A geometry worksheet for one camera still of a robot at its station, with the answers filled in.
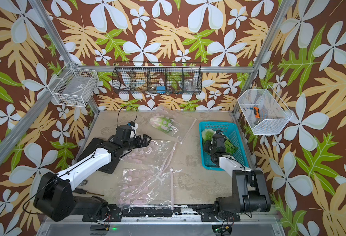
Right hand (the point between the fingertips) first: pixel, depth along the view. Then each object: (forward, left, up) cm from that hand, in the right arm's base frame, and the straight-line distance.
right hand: (207, 142), depth 94 cm
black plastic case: (-1, +76, -3) cm, 76 cm away
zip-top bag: (-26, +37, -6) cm, 46 cm away
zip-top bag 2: (-5, +33, -7) cm, 34 cm away
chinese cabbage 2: (+14, +28, +2) cm, 32 cm away
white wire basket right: (+8, -30, +21) cm, 38 cm away
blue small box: (+26, +30, +22) cm, 46 cm away
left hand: (-3, +38, +10) cm, 39 cm away
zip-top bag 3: (+15, +16, -2) cm, 22 cm away
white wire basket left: (+23, +83, +27) cm, 90 cm away
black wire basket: (+35, +33, +25) cm, 54 cm away
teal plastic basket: (+11, -18, -1) cm, 21 cm away
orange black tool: (+6, -27, +19) cm, 33 cm away
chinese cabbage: (+4, 0, +3) cm, 5 cm away
